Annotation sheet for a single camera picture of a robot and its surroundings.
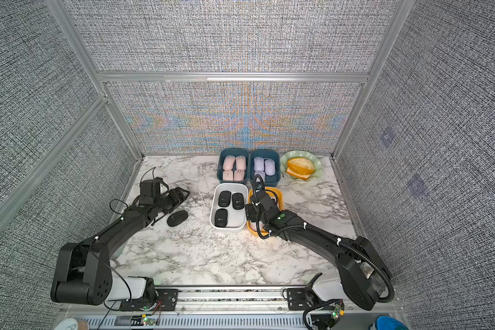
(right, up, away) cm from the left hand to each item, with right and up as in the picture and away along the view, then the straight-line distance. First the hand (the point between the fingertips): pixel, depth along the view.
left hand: (189, 193), depth 89 cm
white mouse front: (+28, -14, 0) cm, 31 cm away
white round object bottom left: (-32, -39, -23) cm, 56 cm away
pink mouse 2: (+15, +8, +18) cm, 25 cm away
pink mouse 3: (+21, +8, +18) cm, 28 cm away
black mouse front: (+14, -3, +9) cm, 17 cm away
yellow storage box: (+26, -14, -3) cm, 30 cm away
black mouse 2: (+13, -11, +3) cm, 18 cm away
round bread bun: (+53, +13, +17) cm, 57 cm away
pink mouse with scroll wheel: (+22, +15, +24) cm, 36 cm away
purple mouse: (+31, +14, +24) cm, 42 cm away
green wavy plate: (+46, +18, +24) cm, 55 cm away
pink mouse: (+15, +15, +25) cm, 33 cm away
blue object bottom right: (+67, -36, -27) cm, 81 cm away
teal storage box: (+17, +21, +26) cm, 37 cm away
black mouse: (+21, -4, +8) cm, 23 cm away
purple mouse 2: (+33, +9, +21) cm, 40 cm away
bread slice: (+51, +8, +18) cm, 55 cm away
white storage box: (+16, -7, +9) cm, 20 cm away
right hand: (+28, -2, -4) cm, 29 cm away
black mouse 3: (-7, -11, +5) cm, 14 cm away
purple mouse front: (+37, +12, +22) cm, 45 cm away
